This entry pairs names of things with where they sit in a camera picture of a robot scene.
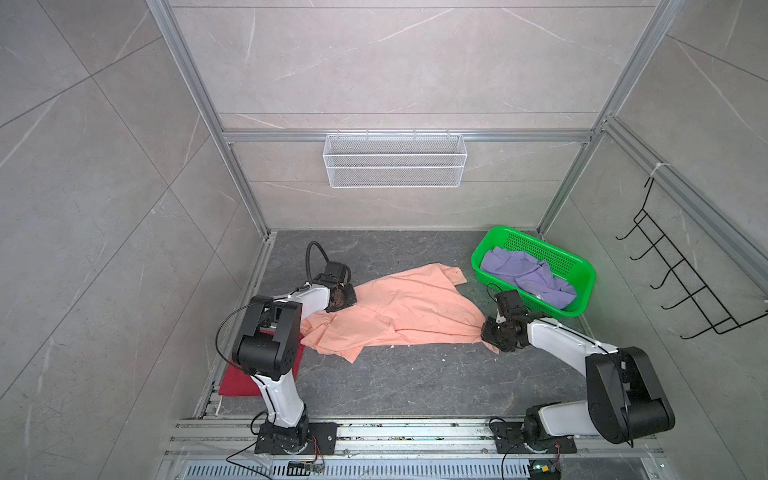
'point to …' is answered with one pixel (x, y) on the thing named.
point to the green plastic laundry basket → (567, 269)
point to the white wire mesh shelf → (395, 161)
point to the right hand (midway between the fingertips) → (484, 332)
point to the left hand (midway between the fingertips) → (349, 291)
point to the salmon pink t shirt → (423, 303)
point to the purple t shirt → (532, 277)
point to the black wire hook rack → (698, 293)
